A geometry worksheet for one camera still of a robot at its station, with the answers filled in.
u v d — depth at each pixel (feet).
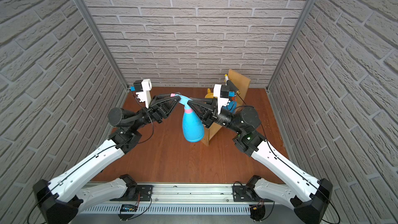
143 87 1.49
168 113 1.61
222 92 1.43
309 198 1.26
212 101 1.62
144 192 2.39
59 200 1.25
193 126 1.77
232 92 1.45
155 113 1.53
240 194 2.40
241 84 2.81
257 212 2.32
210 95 2.94
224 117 1.60
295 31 2.84
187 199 2.40
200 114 1.64
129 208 2.36
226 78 2.98
